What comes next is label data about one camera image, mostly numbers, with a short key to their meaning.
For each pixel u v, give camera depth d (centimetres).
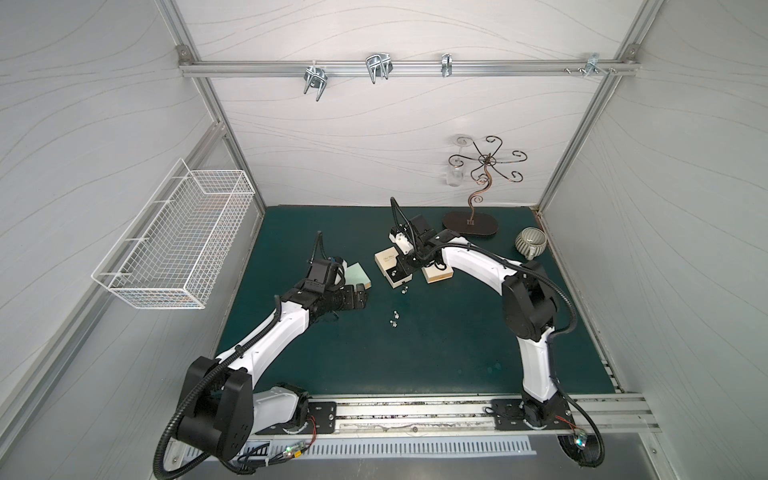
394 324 90
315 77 78
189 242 70
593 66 77
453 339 91
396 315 91
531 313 53
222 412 40
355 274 98
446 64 79
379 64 76
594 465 67
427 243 71
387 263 100
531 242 107
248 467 67
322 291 65
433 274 97
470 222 115
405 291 96
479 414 75
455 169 102
